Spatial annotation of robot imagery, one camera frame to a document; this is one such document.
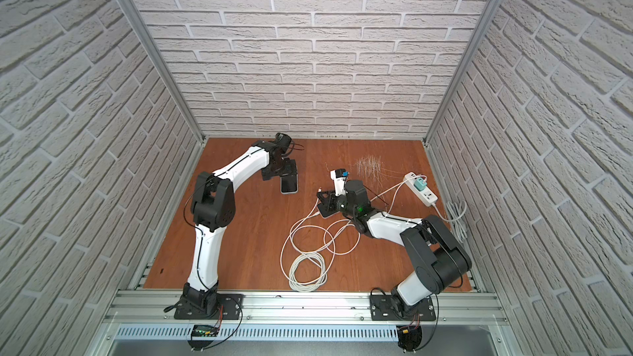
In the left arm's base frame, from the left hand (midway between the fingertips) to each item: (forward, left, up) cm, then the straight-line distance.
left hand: (282, 167), depth 101 cm
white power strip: (-12, -59, -3) cm, 60 cm away
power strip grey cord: (-17, -71, -7) cm, 74 cm away
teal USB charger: (-9, -56, +2) cm, 56 cm away
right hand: (-18, -13, +5) cm, 23 cm away
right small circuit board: (-58, -42, -5) cm, 72 cm away
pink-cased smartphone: (-18, -18, -5) cm, 26 cm away
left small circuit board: (-56, +18, -9) cm, 59 cm away
